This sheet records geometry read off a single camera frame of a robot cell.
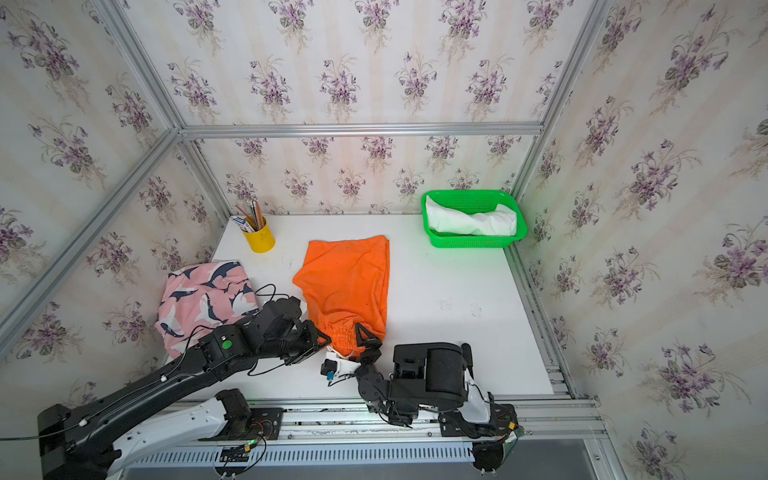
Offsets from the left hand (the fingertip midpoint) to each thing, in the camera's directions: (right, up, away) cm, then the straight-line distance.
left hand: (337, 346), depth 70 cm
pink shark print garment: (-46, +8, +20) cm, 51 cm away
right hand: (+5, 0, +10) cm, 11 cm away
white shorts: (+54, +32, +37) cm, 73 cm away
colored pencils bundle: (-35, +32, +33) cm, 58 cm away
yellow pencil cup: (-33, +25, +34) cm, 54 cm away
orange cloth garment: (-2, +11, +28) cm, 30 cm away
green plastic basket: (+47, +42, +50) cm, 81 cm away
